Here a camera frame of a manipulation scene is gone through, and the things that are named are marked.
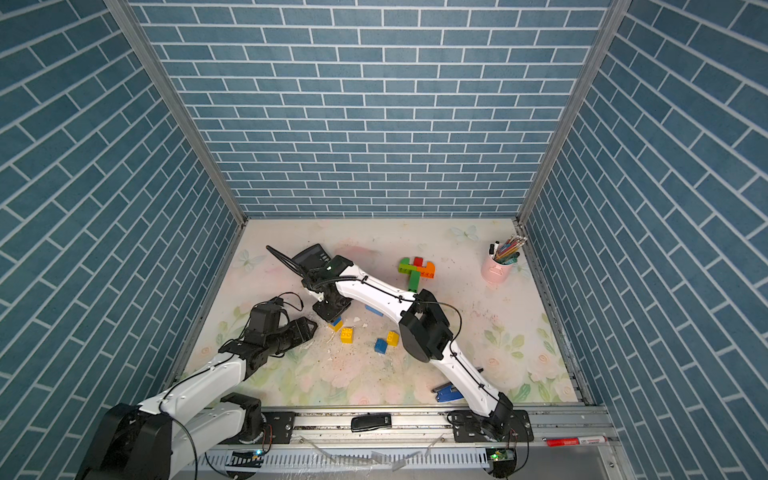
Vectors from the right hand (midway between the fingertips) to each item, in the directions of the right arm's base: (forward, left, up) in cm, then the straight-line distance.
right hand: (333, 317), depth 88 cm
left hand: (-3, +4, -2) cm, 6 cm away
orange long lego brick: (+21, -28, -3) cm, 35 cm away
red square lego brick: (+25, -25, -3) cm, 35 cm away
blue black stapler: (-17, -34, -4) cm, 38 cm away
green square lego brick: (+27, -20, -5) cm, 34 cm away
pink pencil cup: (+19, -49, +2) cm, 53 cm away
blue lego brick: (0, -1, -1) cm, 2 cm away
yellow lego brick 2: (-4, -5, -2) cm, 7 cm away
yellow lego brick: (0, -1, -1) cm, 2 cm away
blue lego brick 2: (-6, -15, -4) cm, 16 cm away
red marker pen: (-26, -60, -5) cm, 65 cm away
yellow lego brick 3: (-3, -18, -4) cm, 19 cm away
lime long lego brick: (+23, -21, -4) cm, 31 cm away
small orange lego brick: (+24, -29, -4) cm, 38 cm away
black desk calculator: (+25, +14, -3) cm, 28 cm away
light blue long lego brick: (-10, -15, +25) cm, 31 cm away
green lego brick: (+17, -24, -3) cm, 29 cm away
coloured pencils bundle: (+24, -53, +7) cm, 58 cm away
